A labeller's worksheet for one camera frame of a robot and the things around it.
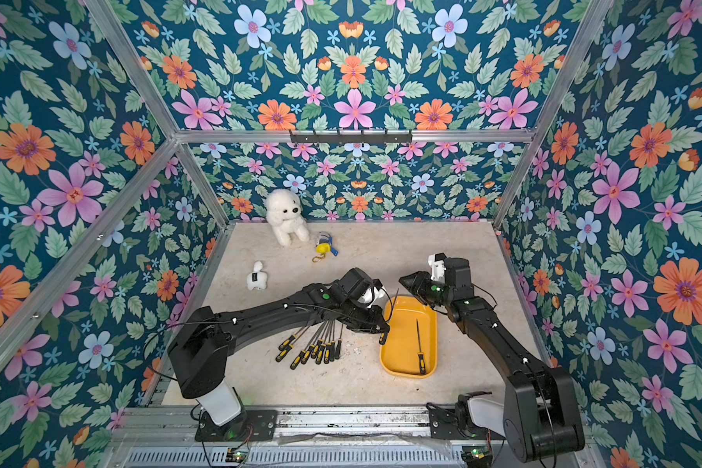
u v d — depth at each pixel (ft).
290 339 2.87
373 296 2.22
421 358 2.76
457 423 2.40
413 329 2.99
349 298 2.13
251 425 2.41
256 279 3.23
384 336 2.52
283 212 3.33
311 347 2.83
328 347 2.83
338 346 2.83
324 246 3.53
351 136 3.04
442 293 2.34
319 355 2.77
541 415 1.32
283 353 2.81
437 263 2.57
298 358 2.76
